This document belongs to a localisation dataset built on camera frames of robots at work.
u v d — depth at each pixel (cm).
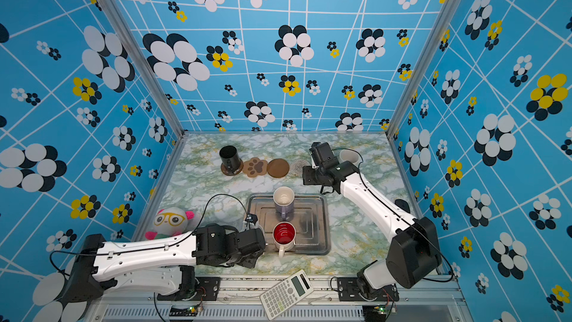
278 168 106
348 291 73
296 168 105
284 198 94
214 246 50
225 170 104
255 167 106
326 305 72
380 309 70
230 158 98
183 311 72
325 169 65
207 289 73
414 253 41
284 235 84
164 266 47
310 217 92
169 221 82
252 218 67
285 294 72
